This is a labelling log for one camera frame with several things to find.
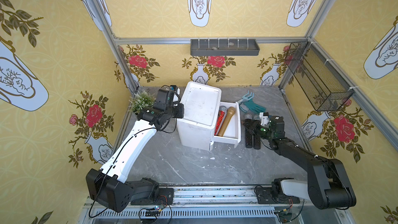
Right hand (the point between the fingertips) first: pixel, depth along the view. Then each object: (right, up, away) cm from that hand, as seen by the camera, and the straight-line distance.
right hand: (240, 124), depth 87 cm
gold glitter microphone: (-4, +8, +5) cm, 10 cm away
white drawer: (-5, -5, -1) cm, 7 cm away
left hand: (-32, +10, -9) cm, 35 cm away
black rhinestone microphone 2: (+11, -10, +6) cm, 16 cm away
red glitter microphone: (-10, +8, +5) cm, 13 cm away
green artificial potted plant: (-57, +14, 0) cm, 59 cm away
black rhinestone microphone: (+6, -8, +3) cm, 10 cm away
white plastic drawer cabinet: (-22, +9, -8) cm, 25 cm away
